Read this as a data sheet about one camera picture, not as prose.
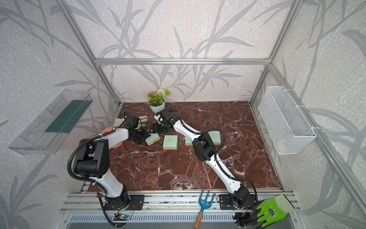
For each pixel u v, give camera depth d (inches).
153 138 37.0
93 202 29.8
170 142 36.9
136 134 31.7
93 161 18.7
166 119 32.5
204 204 28.9
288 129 24.3
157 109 42.3
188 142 36.8
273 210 27.7
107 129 36.0
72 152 30.3
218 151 25.5
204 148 26.1
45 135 24.9
